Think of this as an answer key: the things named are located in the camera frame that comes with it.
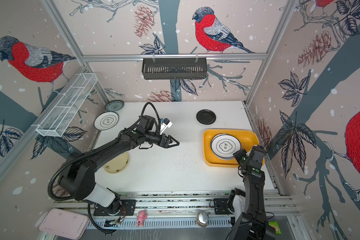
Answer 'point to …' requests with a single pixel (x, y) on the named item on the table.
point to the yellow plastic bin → (247, 138)
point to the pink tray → (65, 223)
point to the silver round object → (202, 218)
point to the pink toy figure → (142, 215)
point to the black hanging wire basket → (174, 68)
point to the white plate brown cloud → (223, 146)
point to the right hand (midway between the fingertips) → (237, 152)
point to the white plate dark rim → (106, 120)
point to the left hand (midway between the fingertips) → (174, 143)
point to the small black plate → (206, 117)
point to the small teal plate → (114, 105)
